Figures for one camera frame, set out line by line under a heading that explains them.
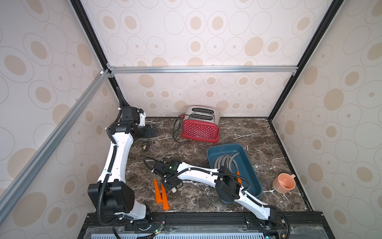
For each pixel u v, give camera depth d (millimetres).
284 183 852
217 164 927
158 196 800
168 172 635
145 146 1007
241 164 939
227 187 547
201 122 947
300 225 736
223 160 946
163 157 970
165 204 788
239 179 876
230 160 949
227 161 944
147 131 700
